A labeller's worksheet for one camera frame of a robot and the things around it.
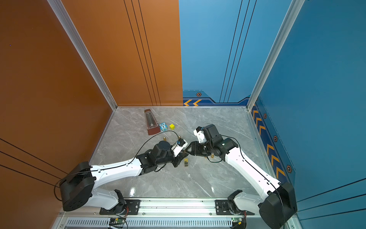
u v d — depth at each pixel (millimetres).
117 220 720
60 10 706
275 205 375
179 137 1023
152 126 994
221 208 725
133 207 732
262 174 432
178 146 677
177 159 694
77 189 416
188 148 722
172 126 1052
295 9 697
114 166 501
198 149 660
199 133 710
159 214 726
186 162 841
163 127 1052
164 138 940
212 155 580
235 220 725
